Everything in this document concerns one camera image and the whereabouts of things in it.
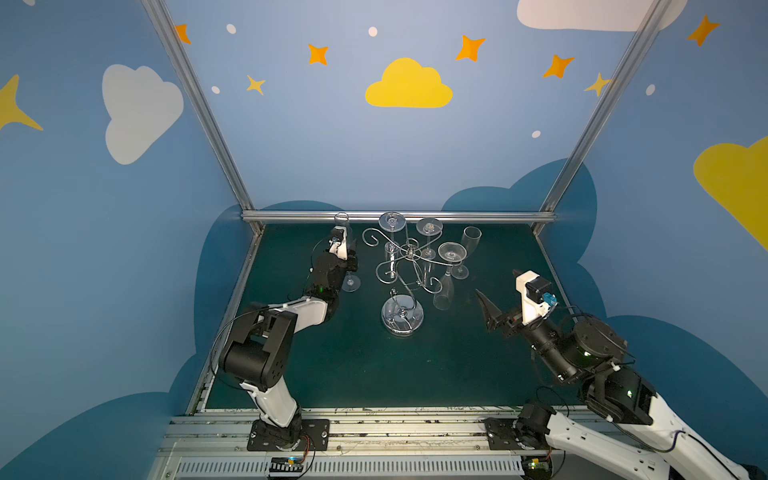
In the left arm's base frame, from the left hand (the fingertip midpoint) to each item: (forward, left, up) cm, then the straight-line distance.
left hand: (345, 238), depth 90 cm
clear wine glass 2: (+3, -40, -1) cm, 40 cm away
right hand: (-27, -37, +18) cm, 49 cm away
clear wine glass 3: (-6, -14, +13) cm, 20 cm away
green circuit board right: (-55, -51, -24) cm, 79 cm away
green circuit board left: (-56, +11, -24) cm, 62 cm away
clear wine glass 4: (-6, -24, +11) cm, 27 cm away
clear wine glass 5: (-14, -29, +10) cm, 33 cm away
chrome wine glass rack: (-16, -18, -18) cm, 30 cm away
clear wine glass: (-4, -1, -18) cm, 19 cm away
